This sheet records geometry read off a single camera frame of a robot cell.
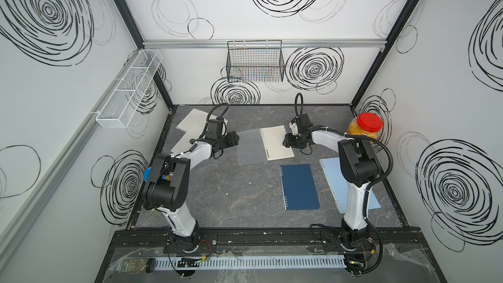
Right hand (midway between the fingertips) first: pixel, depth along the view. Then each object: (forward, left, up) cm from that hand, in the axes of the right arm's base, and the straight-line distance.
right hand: (287, 143), depth 101 cm
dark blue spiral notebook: (-23, -3, -2) cm, 23 cm away
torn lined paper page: (+19, +53, +1) cm, 57 cm away
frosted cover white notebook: (-1, +13, -1) cm, 14 cm away
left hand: (-2, +27, +7) cm, 28 cm away
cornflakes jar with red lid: (0, -33, +17) cm, 37 cm away
